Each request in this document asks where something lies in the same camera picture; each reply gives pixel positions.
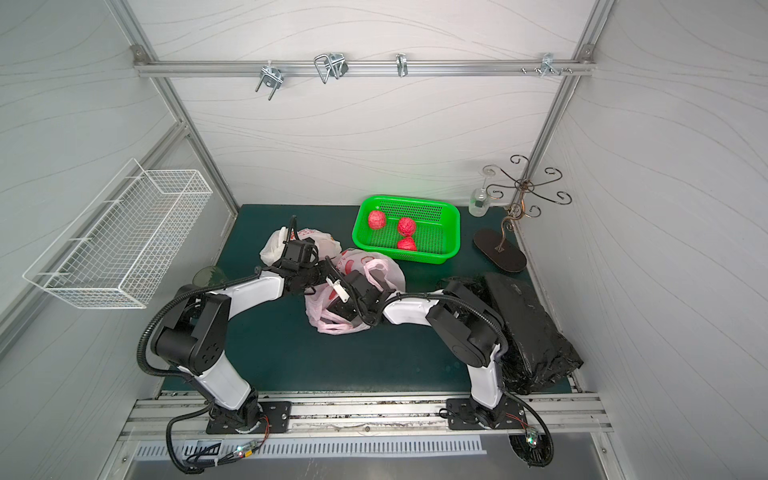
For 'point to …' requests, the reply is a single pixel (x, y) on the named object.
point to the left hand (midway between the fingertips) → (334, 272)
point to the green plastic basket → (438, 227)
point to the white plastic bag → (275, 246)
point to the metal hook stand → (491, 243)
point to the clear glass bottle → (479, 203)
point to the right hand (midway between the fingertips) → (337, 301)
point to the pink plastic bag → (379, 268)
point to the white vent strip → (212, 449)
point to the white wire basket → (118, 249)
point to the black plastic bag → (538, 353)
